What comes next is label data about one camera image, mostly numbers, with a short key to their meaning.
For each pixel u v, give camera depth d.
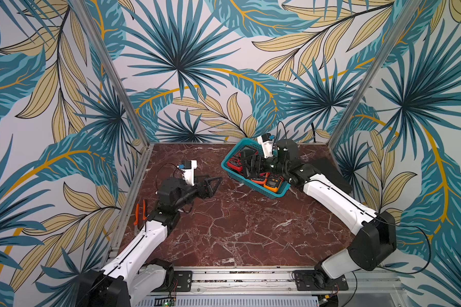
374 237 0.42
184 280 0.73
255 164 0.69
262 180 0.90
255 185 0.90
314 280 0.72
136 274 0.45
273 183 0.91
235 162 0.95
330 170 1.09
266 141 0.69
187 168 0.66
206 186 0.65
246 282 0.75
